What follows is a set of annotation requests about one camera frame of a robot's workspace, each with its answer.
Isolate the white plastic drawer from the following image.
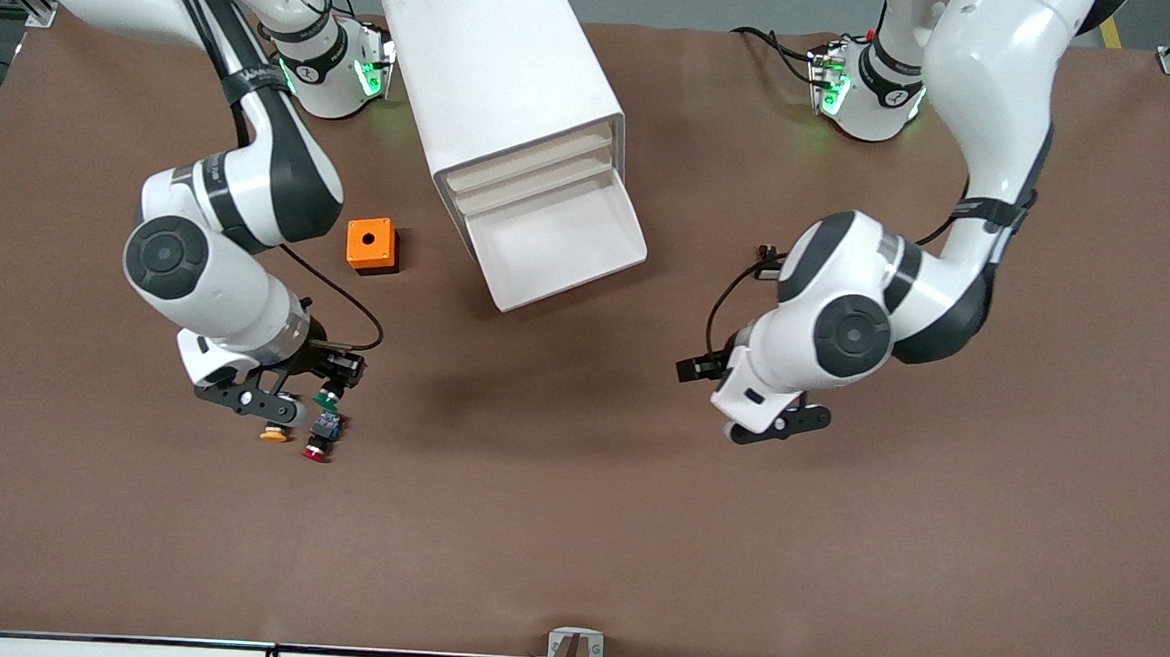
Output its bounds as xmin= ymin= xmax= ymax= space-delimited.
xmin=445 ymin=117 xmax=616 ymax=204
xmin=457 ymin=157 xmax=654 ymax=322
xmin=453 ymin=142 xmax=616 ymax=224

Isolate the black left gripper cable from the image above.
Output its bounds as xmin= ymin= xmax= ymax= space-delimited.
xmin=702 ymin=257 xmax=788 ymax=368

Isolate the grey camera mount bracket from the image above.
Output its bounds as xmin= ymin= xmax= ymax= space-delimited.
xmin=547 ymin=627 xmax=607 ymax=657

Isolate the orange button enclosure box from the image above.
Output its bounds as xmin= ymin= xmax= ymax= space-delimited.
xmin=344 ymin=216 xmax=402 ymax=279

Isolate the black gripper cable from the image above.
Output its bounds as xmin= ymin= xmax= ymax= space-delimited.
xmin=272 ymin=240 xmax=391 ymax=355
xmin=702 ymin=257 xmax=788 ymax=368

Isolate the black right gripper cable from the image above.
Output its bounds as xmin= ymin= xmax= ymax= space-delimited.
xmin=272 ymin=240 xmax=391 ymax=355

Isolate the black left base cable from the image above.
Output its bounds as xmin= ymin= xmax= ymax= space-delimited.
xmin=728 ymin=24 xmax=824 ymax=87

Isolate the white drawer cabinet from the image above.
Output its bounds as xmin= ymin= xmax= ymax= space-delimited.
xmin=368 ymin=0 xmax=635 ymax=270

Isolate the red push button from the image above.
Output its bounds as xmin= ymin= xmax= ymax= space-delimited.
xmin=300 ymin=410 xmax=347 ymax=466

